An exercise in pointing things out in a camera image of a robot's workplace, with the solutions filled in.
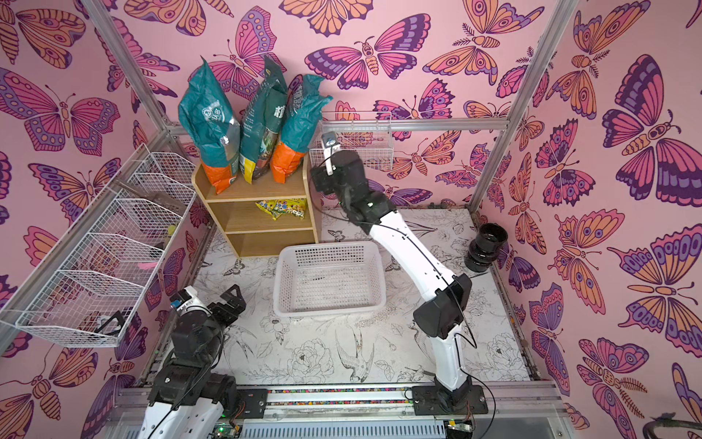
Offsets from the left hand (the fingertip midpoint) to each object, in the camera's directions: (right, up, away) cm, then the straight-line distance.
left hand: (233, 290), depth 76 cm
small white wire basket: (+39, +52, +22) cm, 68 cm away
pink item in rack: (-21, +7, -3) cm, 23 cm away
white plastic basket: (+23, 0, +23) cm, 33 cm away
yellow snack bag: (+7, +25, +17) cm, 31 cm away
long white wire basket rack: (-29, +2, -12) cm, 32 cm away
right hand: (+26, +35, -4) cm, 44 cm away
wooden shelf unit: (+2, +21, +19) cm, 28 cm away
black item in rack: (-22, -5, -13) cm, 26 cm away
